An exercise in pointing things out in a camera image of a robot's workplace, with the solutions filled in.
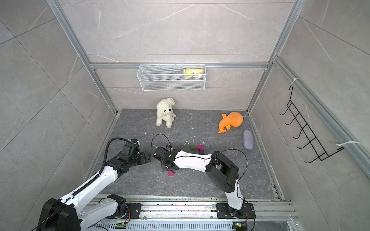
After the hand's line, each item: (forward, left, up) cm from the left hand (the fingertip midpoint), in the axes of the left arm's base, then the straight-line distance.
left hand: (145, 153), depth 86 cm
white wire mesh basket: (+48, -17, +21) cm, 55 cm away
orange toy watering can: (+27, -62, -2) cm, 68 cm away
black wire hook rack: (-11, -82, +23) cm, 86 cm away
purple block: (+4, -35, -8) cm, 37 cm away
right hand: (-6, -14, -6) cm, 16 cm away
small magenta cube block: (-10, -15, -8) cm, 20 cm away
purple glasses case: (+10, -69, -7) cm, 70 cm away
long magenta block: (+9, -35, -10) cm, 37 cm away
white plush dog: (+27, -11, +7) cm, 31 cm away
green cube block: (+8, -30, -9) cm, 32 cm away
